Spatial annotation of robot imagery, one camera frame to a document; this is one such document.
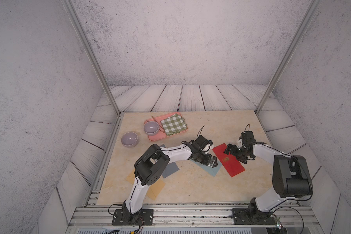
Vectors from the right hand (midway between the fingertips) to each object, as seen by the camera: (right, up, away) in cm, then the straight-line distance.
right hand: (231, 153), depth 93 cm
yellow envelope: (-47, -18, -11) cm, 52 cm away
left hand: (-12, -5, -5) cm, 14 cm away
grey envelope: (-38, -9, -2) cm, 39 cm away
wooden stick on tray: (-48, +18, +18) cm, 54 cm away
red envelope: (-1, -6, -3) cm, 6 cm away
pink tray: (-46, +11, +14) cm, 50 cm away
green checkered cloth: (-37, +18, +18) cm, 45 cm away
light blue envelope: (-13, -9, -5) cm, 17 cm away
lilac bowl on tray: (-53, +16, +14) cm, 57 cm away
